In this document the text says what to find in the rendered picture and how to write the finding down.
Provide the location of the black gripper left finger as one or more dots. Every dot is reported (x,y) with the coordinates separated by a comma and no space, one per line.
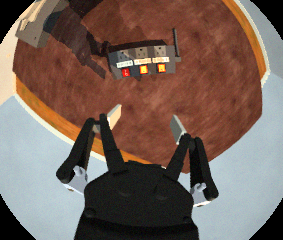
(72,173)

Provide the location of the grey power strip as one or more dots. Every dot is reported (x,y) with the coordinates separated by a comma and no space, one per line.
(147,60)

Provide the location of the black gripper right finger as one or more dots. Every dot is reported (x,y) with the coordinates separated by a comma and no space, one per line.
(203,188)

